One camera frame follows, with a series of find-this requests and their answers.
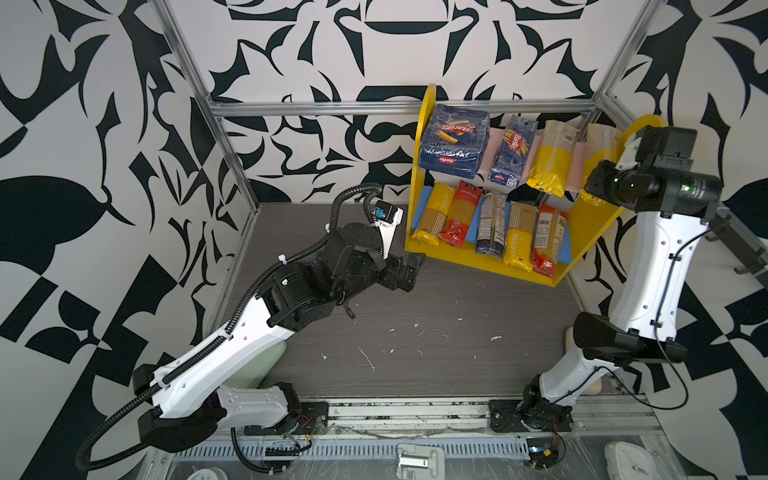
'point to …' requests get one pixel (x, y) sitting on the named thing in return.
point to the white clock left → (208, 474)
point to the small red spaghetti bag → (549, 232)
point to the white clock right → (628, 462)
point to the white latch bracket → (420, 462)
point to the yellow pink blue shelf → (514, 197)
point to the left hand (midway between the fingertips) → (407, 242)
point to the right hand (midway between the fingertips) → (602, 173)
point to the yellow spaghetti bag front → (522, 220)
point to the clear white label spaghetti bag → (492, 222)
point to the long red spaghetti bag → (463, 205)
